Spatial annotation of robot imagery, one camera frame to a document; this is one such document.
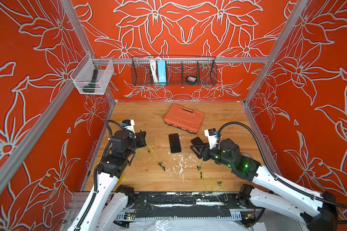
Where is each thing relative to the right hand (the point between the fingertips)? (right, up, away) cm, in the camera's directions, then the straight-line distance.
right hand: (192, 144), depth 70 cm
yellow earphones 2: (+12, -18, +12) cm, 25 cm away
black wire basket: (-6, +47, +28) cm, 55 cm away
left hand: (-24, +6, +3) cm, 25 cm away
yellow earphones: (-27, -7, +27) cm, 39 cm away
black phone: (-9, -4, +23) cm, 25 cm away
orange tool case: (+1, +11, +33) cm, 35 cm away
